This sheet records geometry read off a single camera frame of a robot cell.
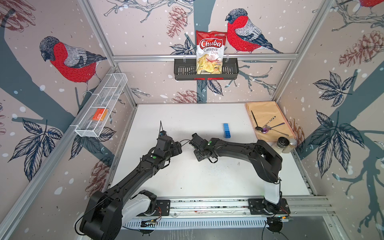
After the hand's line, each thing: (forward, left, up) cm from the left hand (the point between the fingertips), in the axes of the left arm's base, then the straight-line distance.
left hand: (179, 143), depth 85 cm
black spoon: (+18, -55, -11) cm, 58 cm away
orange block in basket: (+4, +37, +22) cm, 43 cm away
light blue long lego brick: (+13, -31, -7) cm, 34 cm away
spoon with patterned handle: (+25, -65, -11) cm, 71 cm away
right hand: (-2, -12, -9) cm, 15 cm away
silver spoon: (+19, -63, -10) cm, 66 cm away
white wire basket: (0, +42, +20) cm, 46 cm away
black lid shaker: (+1, -61, 0) cm, 61 cm away
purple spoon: (+16, -59, -11) cm, 63 cm away
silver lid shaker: (-1, -66, -2) cm, 66 cm away
